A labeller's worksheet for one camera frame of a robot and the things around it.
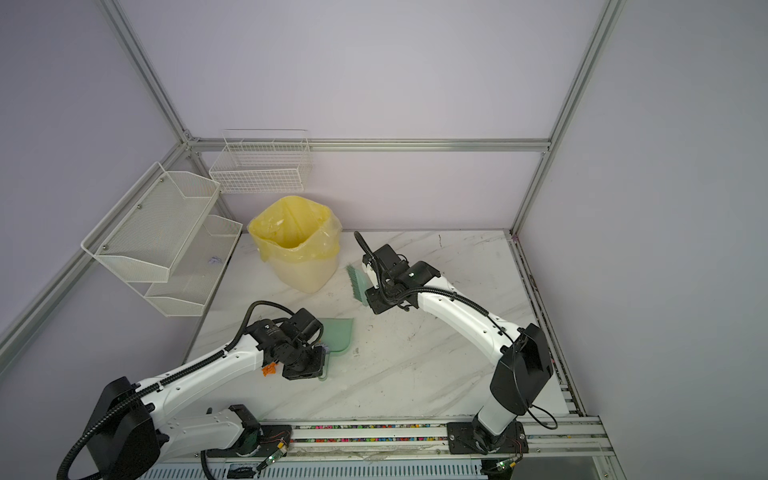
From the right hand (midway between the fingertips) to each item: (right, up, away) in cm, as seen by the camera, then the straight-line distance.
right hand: (372, 298), depth 80 cm
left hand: (-14, -20, -2) cm, 25 cm away
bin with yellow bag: (-21, +16, +2) cm, 26 cm away
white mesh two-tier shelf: (-62, +20, +7) cm, 66 cm away
